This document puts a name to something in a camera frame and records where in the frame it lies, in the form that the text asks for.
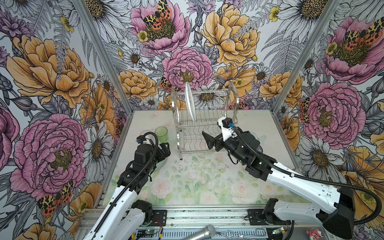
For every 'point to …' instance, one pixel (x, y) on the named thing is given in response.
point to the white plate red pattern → (190, 101)
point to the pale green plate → (159, 165)
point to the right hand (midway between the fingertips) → (210, 132)
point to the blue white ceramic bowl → (260, 149)
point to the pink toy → (314, 234)
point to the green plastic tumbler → (162, 132)
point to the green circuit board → (143, 232)
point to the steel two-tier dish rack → (212, 107)
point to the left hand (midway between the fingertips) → (162, 152)
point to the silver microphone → (208, 232)
